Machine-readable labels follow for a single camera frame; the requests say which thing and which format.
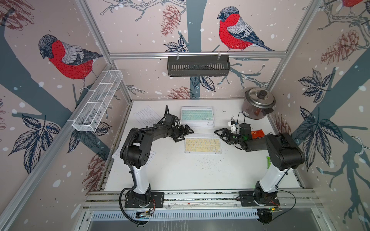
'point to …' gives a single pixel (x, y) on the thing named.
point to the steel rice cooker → (257, 102)
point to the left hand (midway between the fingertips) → (191, 132)
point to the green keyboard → (199, 116)
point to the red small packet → (258, 134)
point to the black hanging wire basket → (198, 65)
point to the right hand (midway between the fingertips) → (219, 133)
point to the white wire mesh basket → (90, 117)
